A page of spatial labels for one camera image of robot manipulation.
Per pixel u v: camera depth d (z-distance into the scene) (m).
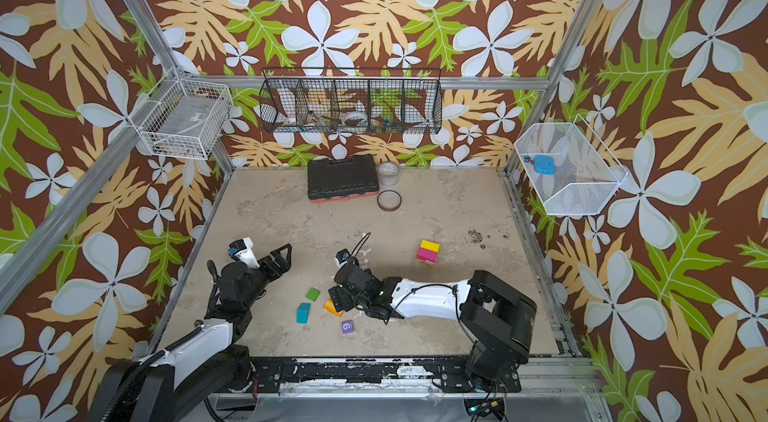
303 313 0.84
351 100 0.98
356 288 0.64
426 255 0.91
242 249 0.76
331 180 1.10
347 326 0.81
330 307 0.86
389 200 1.11
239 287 0.66
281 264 0.78
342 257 0.75
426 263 0.92
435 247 0.91
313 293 0.88
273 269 0.76
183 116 0.85
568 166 0.82
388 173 1.18
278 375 0.74
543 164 0.86
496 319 0.44
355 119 0.99
